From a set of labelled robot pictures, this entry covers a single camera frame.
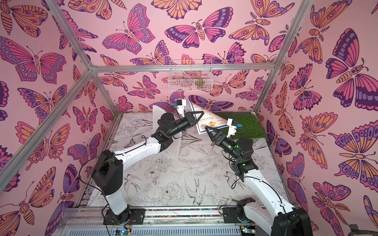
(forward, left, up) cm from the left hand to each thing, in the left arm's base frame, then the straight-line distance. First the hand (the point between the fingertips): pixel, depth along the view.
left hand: (206, 113), depth 70 cm
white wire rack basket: (+36, +8, -1) cm, 37 cm away
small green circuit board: (-44, +41, -38) cm, 71 cm away
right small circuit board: (-43, -20, -37) cm, 60 cm away
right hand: (-6, -1, -4) cm, 8 cm away
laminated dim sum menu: (-1, -1, -3) cm, 4 cm away
